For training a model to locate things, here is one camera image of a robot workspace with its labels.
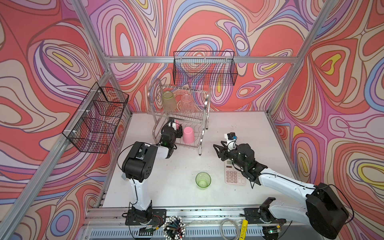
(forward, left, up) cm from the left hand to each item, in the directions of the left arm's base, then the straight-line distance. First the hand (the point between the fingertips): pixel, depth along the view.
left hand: (177, 123), depth 98 cm
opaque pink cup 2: (-11, -7, +1) cm, 13 cm away
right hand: (-20, -24, +3) cm, 32 cm away
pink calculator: (-31, -34, -11) cm, 47 cm away
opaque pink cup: (-8, -1, +7) cm, 11 cm away
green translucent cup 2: (-34, -16, -11) cm, 39 cm away
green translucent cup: (-4, +3, +20) cm, 21 cm away
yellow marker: (-58, -34, -10) cm, 68 cm away
